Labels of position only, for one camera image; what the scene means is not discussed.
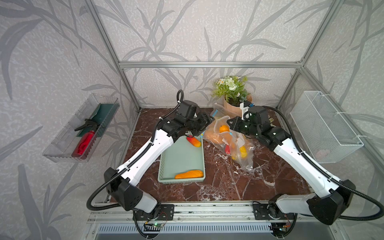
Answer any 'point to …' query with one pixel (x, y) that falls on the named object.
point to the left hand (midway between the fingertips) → (212, 122)
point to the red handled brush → (84, 145)
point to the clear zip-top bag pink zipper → (221, 111)
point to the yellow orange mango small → (243, 151)
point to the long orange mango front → (190, 174)
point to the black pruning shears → (89, 123)
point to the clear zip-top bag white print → (239, 148)
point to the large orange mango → (223, 128)
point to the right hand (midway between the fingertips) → (226, 120)
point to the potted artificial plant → (231, 88)
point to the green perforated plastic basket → (180, 157)
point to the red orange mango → (194, 141)
